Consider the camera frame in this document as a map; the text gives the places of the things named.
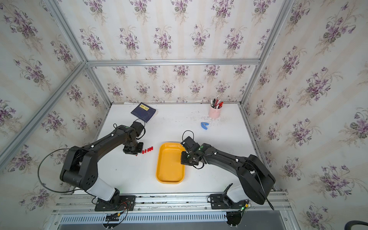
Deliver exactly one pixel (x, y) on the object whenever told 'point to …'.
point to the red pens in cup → (216, 104)
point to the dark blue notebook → (143, 112)
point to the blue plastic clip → (203, 125)
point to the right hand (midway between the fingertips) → (183, 162)
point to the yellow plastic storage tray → (169, 169)
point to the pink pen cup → (214, 113)
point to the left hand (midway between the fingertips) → (139, 153)
